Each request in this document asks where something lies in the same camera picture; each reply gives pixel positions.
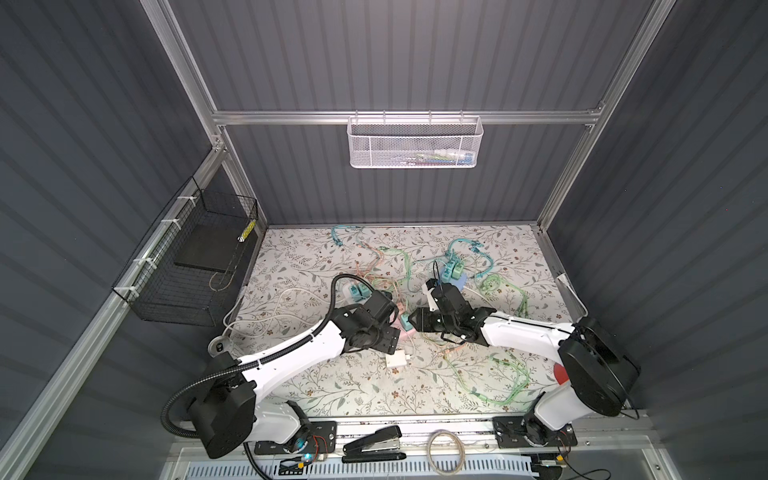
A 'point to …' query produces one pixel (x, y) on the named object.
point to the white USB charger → (399, 358)
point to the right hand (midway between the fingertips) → (416, 321)
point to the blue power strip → (460, 282)
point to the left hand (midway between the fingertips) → (387, 337)
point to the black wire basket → (189, 266)
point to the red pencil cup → (560, 373)
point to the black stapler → (384, 445)
